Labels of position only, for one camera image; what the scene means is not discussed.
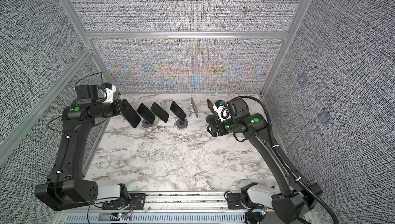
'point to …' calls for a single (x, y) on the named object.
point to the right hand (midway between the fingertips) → (216, 125)
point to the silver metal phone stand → (194, 115)
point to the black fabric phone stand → (211, 118)
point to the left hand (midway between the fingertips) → (126, 105)
